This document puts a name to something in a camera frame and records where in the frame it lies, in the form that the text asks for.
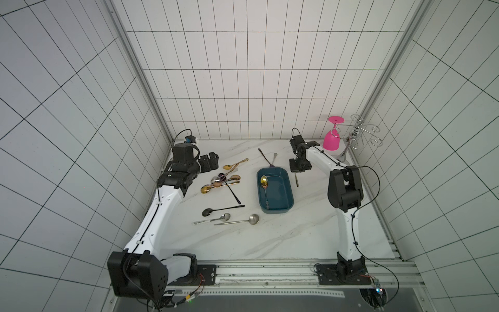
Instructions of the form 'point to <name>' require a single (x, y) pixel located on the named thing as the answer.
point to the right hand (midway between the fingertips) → (290, 168)
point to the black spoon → (208, 211)
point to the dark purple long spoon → (271, 166)
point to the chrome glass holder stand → (356, 134)
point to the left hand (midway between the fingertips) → (207, 162)
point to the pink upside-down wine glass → (331, 139)
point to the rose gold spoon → (235, 177)
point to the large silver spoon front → (253, 220)
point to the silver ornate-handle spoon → (275, 155)
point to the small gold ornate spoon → (227, 167)
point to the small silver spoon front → (225, 217)
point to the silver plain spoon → (296, 180)
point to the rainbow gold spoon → (264, 181)
